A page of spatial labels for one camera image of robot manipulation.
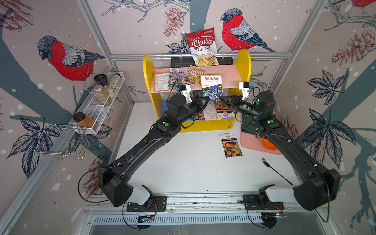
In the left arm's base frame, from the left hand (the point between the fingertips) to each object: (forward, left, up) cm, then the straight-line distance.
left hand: (214, 95), depth 63 cm
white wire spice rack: (+2, +60, -13) cm, 62 cm away
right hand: (+2, -2, -3) cm, 5 cm away
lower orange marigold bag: (+15, -11, -28) cm, 34 cm away
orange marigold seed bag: (-2, -16, -44) cm, 46 cm away
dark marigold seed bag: (+11, +5, -29) cm, 31 cm away
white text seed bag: (+16, -2, -29) cm, 33 cm away
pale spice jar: (+23, +57, -9) cm, 62 cm away
